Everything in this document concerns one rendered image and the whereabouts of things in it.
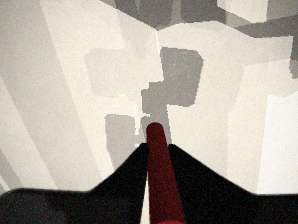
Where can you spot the dark red peg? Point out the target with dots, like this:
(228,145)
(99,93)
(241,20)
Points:
(164,200)

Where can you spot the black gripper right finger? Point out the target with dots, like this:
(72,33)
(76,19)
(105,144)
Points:
(208,198)

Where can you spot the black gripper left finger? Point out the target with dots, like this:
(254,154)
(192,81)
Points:
(116,200)

